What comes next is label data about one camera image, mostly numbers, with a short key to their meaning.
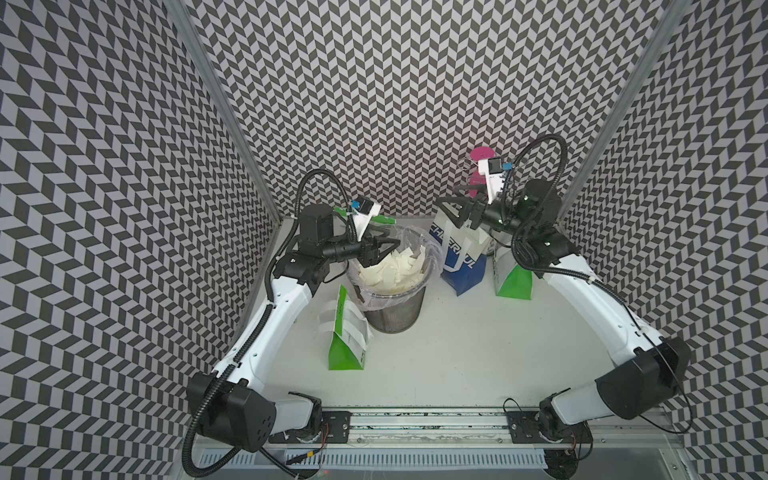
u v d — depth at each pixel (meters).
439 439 0.72
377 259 0.63
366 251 0.60
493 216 0.60
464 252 0.83
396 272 0.81
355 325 0.69
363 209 0.60
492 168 0.57
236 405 0.38
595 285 0.48
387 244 0.67
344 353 0.77
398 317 0.81
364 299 0.70
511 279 0.87
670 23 0.68
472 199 0.57
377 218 0.74
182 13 0.71
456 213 0.60
